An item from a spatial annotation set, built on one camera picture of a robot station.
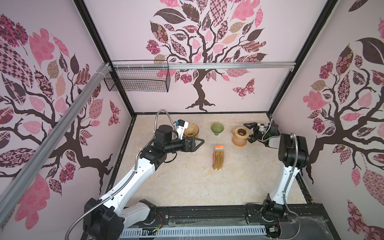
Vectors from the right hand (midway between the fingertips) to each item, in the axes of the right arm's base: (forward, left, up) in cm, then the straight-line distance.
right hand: (244, 127), depth 102 cm
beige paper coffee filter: (-8, +36, +8) cm, 38 cm away
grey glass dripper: (-8, +36, +8) cm, 38 cm away
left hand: (-25, +33, +19) cm, 46 cm away
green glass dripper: (+1, +19, -1) cm, 19 cm away
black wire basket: (+22, +71, +28) cm, 79 cm away
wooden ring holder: (-5, +3, +1) cm, 6 cm away
